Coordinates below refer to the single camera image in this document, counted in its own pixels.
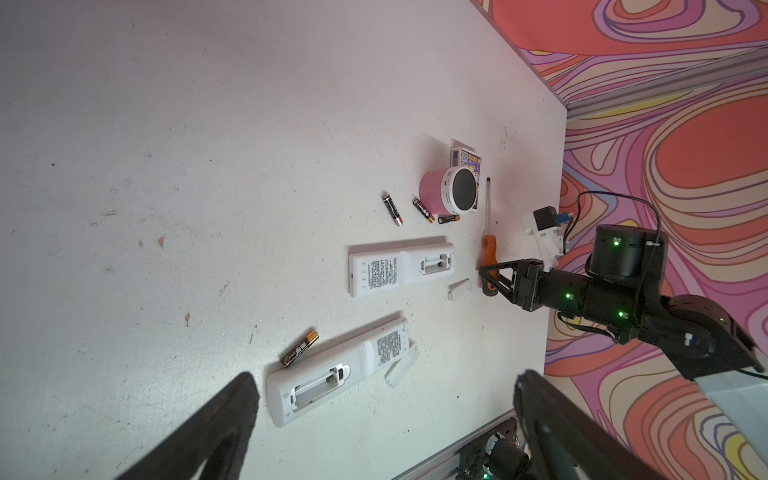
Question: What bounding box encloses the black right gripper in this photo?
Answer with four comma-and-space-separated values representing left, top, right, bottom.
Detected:
479, 225, 668, 336

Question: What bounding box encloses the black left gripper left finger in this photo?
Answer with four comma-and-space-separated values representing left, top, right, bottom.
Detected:
119, 372, 260, 479

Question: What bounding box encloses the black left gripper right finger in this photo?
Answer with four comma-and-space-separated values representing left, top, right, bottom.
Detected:
514, 370, 663, 479

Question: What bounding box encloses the orange handled screwdriver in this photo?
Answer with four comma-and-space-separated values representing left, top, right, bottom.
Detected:
481, 177, 497, 266

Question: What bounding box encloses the translucent battery cover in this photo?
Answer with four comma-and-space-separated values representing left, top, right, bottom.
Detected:
447, 278, 473, 302
385, 347, 420, 388

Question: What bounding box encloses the white remote with back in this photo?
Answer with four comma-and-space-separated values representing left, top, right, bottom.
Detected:
266, 317, 410, 428

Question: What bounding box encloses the black gold AAA battery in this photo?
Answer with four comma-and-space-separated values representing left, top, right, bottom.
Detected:
280, 330, 319, 368

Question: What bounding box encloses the white remote with coloured buttons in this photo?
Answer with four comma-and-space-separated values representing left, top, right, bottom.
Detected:
348, 242, 457, 298

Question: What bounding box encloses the black red AAA battery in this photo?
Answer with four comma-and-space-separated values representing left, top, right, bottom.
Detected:
382, 192, 403, 226

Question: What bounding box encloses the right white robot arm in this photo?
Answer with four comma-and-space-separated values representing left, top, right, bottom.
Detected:
479, 225, 767, 460

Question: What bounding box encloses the pink round speaker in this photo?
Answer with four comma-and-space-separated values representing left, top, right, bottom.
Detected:
418, 166, 478, 216

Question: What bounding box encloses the small purple card box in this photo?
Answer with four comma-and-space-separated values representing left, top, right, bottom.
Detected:
449, 146, 482, 212

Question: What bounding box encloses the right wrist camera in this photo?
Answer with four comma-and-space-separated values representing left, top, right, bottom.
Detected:
523, 206, 571, 271

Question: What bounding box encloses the aluminium frame post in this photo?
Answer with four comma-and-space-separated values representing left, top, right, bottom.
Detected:
567, 45, 767, 119

